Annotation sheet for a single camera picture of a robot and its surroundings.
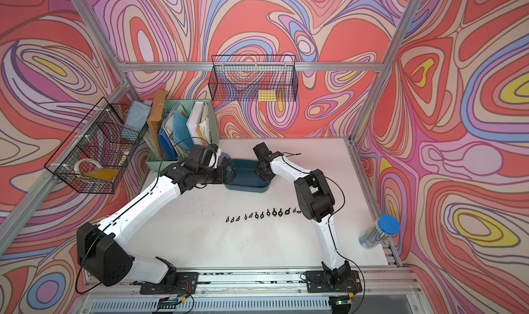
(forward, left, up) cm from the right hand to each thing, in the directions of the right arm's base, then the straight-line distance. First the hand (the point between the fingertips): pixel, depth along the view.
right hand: (259, 177), depth 101 cm
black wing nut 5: (-19, +7, -3) cm, 21 cm away
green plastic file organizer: (+20, +38, +25) cm, 50 cm away
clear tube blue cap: (-33, -43, +16) cm, 56 cm away
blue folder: (+11, +45, +13) cm, 48 cm away
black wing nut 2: (-19, -1, -3) cm, 19 cm away
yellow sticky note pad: (+22, -5, +32) cm, 39 cm away
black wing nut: (-18, -4, -2) cm, 19 cm away
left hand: (-10, +12, +18) cm, 23 cm away
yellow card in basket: (-16, +51, +29) cm, 61 cm away
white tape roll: (-16, +58, +32) cm, 68 cm away
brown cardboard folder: (+13, +44, +27) cm, 54 cm away
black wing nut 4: (-19, +4, -3) cm, 20 cm away
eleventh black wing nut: (-20, +10, -2) cm, 22 cm away
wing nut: (-17, -16, -2) cm, 23 cm away
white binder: (+15, +28, +25) cm, 41 cm away
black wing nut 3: (-19, +2, -3) cm, 19 cm away
